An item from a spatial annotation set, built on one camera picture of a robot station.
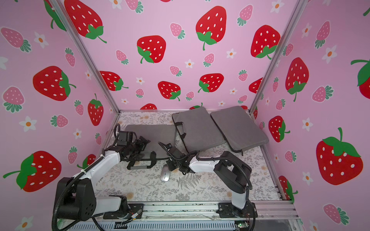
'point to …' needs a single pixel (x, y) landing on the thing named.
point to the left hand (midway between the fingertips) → (150, 146)
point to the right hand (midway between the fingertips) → (166, 163)
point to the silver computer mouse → (165, 173)
